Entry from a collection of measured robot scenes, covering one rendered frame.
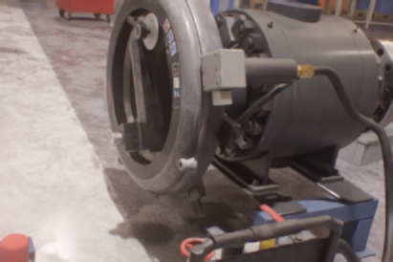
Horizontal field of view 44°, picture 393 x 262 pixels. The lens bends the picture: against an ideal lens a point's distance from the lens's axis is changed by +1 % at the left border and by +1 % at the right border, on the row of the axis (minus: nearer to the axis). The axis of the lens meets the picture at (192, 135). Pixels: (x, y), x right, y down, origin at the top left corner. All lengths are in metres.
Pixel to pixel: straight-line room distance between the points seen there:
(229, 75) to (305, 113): 0.52
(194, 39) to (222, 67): 0.16
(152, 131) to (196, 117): 0.25
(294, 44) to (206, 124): 0.51
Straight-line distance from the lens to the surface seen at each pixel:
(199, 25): 1.42
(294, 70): 1.45
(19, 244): 0.64
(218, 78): 1.29
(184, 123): 1.41
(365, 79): 1.93
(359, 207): 1.99
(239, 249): 1.03
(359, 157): 3.06
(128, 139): 1.64
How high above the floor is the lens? 1.05
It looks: 20 degrees down
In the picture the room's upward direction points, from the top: 8 degrees clockwise
